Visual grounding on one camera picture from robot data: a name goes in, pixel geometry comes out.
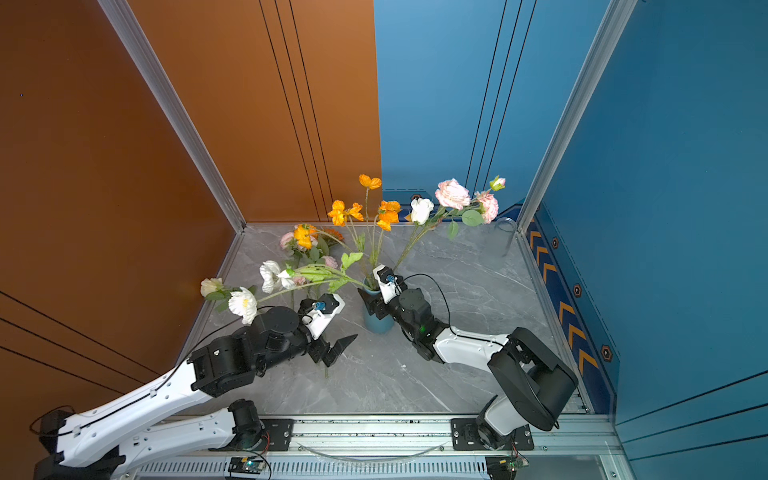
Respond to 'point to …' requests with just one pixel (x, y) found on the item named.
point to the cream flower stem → (213, 289)
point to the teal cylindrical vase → (372, 323)
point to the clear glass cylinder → (501, 237)
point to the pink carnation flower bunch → (317, 252)
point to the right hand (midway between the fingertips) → (370, 280)
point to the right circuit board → (504, 467)
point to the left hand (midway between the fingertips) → (343, 317)
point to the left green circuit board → (245, 465)
